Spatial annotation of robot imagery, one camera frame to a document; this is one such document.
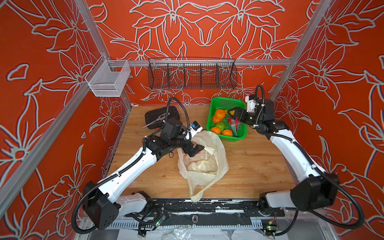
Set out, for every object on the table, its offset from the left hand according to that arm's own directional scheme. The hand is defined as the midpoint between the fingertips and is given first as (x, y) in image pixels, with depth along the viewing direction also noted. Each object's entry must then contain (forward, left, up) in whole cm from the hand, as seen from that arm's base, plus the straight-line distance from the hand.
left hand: (198, 138), depth 72 cm
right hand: (+15, -17, +4) cm, 23 cm away
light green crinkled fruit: (+23, -16, -19) cm, 34 cm away
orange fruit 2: (+31, -15, -15) cm, 38 cm away
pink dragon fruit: (+22, -25, -16) cm, 37 cm away
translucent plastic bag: (-4, -7, -22) cm, 23 cm away
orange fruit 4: (+17, -19, -18) cm, 31 cm away
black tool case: (+25, +31, -17) cm, 44 cm away
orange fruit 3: (+19, -12, -17) cm, 28 cm away
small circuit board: (-32, -35, -25) cm, 54 cm away
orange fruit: (+30, -13, -20) cm, 38 cm away
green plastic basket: (+51, -24, -23) cm, 61 cm away
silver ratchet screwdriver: (+26, +27, -16) cm, 41 cm away
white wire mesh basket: (+39, +60, +6) cm, 72 cm away
